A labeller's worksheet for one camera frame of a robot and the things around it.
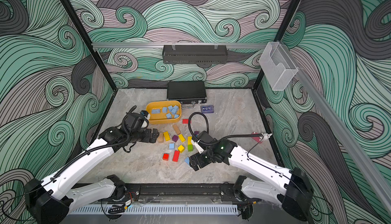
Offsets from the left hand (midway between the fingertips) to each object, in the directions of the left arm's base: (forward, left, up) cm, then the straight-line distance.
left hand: (151, 131), depth 78 cm
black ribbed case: (+38, -18, -12) cm, 44 cm away
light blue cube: (+24, -2, -14) cm, 28 cm away
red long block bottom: (-7, -12, -16) cm, 21 cm away
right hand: (-13, -23, -7) cm, 28 cm away
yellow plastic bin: (+17, +1, -14) cm, 22 cm away
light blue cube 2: (+25, -6, -13) cm, 29 cm away
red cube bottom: (-8, -7, -15) cm, 19 cm away
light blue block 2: (+23, -8, -14) cm, 29 cm away
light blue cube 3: (+26, -10, -13) cm, 30 cm away
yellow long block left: (+5, -6, -15) cm, 17 cm away
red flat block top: (+17, -17, -17) cm, 29 cm away
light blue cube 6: (-2, -9, -15) cm, 18 cm away
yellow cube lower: (-3, -15, -15) cm, 21 cm away
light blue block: (+23, +3, -14) cm, 27 cm away
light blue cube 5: (+19, -11, -13) cm, 25 cm away
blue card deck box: (+27, -33, -16) cm, 45 cm away
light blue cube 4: (+19, -5, -14) cm, 24 cm away
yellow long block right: (+2, -20, -15) cm, 25 cm away
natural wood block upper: (+11, -11, -17) cm, 23 cm away
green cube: (-2, -21, -16) cm, 26 cm away
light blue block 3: (-9, -19, -16) cm, 26 cm away
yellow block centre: (+4, -15, -16) cm, 22 cm away
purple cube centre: (+4, -11, -16) cm, 20 cm away
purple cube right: (+8, -24, -16) cm, 30 cm away
